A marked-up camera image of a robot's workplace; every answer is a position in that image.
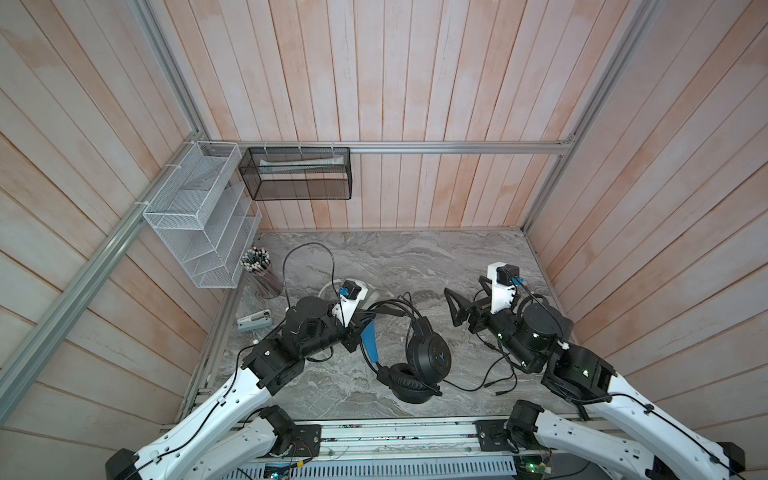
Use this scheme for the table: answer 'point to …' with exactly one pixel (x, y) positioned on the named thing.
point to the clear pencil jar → (257, 263)
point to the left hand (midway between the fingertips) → (373, 320)
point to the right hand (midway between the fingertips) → (465, 285)
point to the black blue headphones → (428, 358)
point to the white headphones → (372, 298)
